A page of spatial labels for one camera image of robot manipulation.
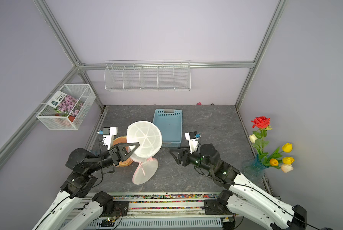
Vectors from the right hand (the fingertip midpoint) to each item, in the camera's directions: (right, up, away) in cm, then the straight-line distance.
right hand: (173, 149), depth 67 cm
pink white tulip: (+47, -6, -9) cm, 48 cm away
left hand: (-13, +3, -11) cm, 17 cm away
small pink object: (+21, +28, +57) cm, 67 cm away
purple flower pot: (-55, +21, +8) cm, 60 cm away
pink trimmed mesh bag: (-13, -10, -1) cm, 16 cm away
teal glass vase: (+44, -13, +10) cm, 47 cm away
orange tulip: (+42, -3, -9) cm, 43 cm away
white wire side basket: (-63, +16, +4) cm, 65 cm away
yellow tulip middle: (+48, -3, -8) cm, 49 cm away
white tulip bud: (+38, +5, +1) cm, 39 cm away
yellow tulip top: (+51, +2, -3) cm, 51 cm away
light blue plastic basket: (-4, +11, +43) cm, 45 cm away
